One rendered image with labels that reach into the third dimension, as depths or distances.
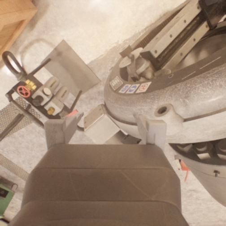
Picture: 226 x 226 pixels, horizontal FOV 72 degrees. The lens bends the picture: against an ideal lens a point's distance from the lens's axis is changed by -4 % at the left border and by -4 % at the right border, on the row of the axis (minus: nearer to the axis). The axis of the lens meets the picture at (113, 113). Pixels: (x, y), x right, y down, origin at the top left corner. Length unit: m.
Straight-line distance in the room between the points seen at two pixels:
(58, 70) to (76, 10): 0.47
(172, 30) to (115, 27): 0.67
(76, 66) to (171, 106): 1.12
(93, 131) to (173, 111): 0.30
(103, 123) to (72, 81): 0.94
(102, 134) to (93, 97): 0.94
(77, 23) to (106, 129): 0.89
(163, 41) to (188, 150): 0.40
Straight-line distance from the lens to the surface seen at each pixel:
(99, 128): 0.53
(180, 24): 0.62
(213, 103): 0.30
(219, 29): 0.78
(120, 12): 1.20
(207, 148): 0.63
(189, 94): 0.31
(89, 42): 1.27
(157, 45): 0.55
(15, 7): 1.15
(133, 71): 0.49
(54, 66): 1.42
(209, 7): 0.71
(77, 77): 1.39
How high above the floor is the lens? 1.19
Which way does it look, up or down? 51 degrees down
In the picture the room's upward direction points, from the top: 169 degrees counter-clockwise
